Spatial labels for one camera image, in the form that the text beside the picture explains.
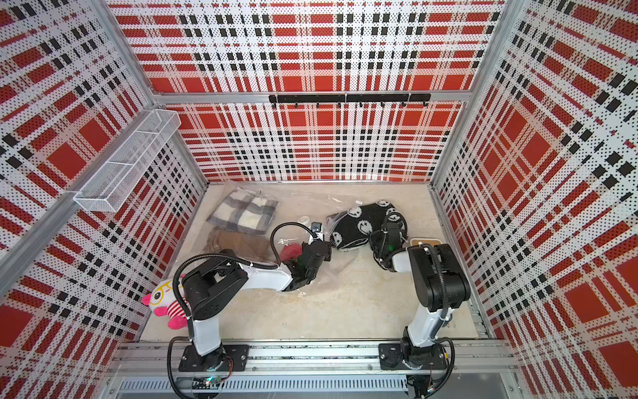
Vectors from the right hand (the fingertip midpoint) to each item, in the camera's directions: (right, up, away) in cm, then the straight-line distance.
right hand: (371, 231), depth 99 cm
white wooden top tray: (+18, -3, -6) cm, 19 cm away
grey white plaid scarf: (-53, +9, +4) cm, 54 cm away
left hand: (-18, -1, -7) cm, 19 cm away
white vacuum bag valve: (-27, +4, +2) cm, 28 cm away
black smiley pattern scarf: (-6, +2, -1) cm, 6 cm away
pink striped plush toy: (-70, -20, -21) cm, 75 cm away
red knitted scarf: (-32, -7, -8) cm, 34 cm away
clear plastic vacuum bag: (-33, +12, +12) cm, 37 cm away
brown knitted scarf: (-47, -5, -6) cm, 47 cm away
